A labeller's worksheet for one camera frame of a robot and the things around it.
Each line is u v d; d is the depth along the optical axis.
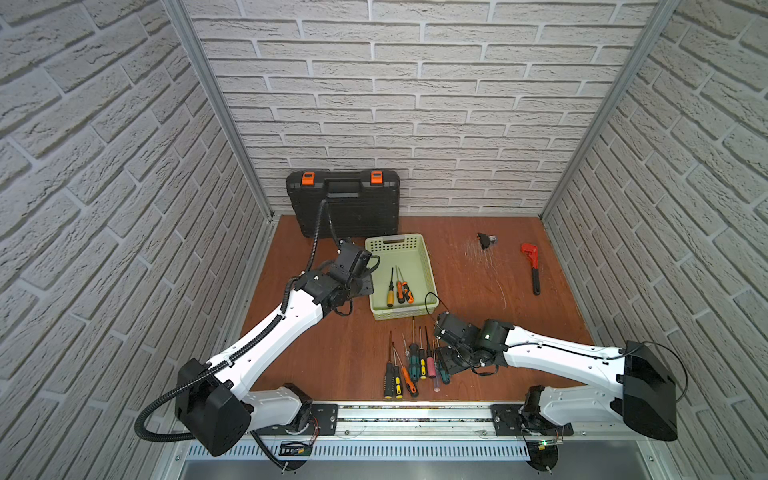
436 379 0.79
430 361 0.81
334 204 1.04
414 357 0.81
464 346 0.60
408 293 0.95
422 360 0.82
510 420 0.74
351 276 0.57
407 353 0.85
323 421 0.73
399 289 0.97
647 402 0.40
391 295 0.95
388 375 0.79
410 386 0.77
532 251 1.07
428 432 0.73
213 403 0.37
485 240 1.10
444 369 0.70
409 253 1.06
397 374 0.81
